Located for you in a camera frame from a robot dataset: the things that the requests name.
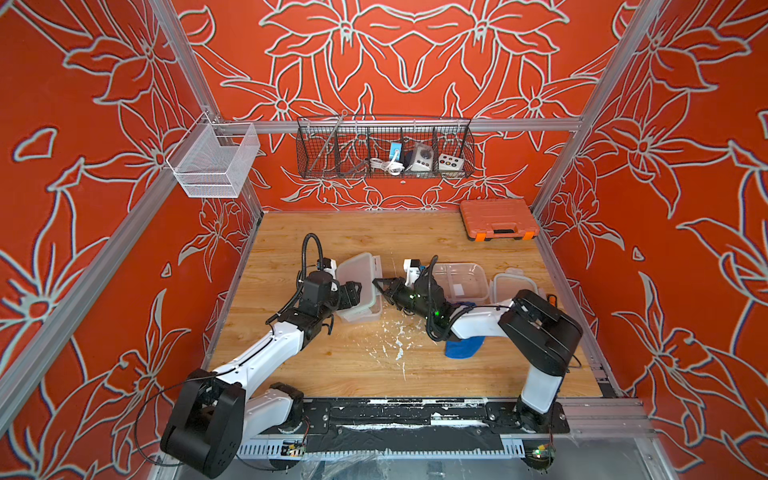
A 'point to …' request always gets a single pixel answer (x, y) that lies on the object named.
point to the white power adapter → (424, 158)
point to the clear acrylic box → (215, 159)
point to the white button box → (447, 162)
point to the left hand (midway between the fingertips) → (352, 285)
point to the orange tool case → (492, 218)
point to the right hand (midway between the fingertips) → (364, 284)
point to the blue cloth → (465, 348)
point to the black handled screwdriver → (552, 299)
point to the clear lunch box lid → (505, 286)
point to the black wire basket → (382, 147)
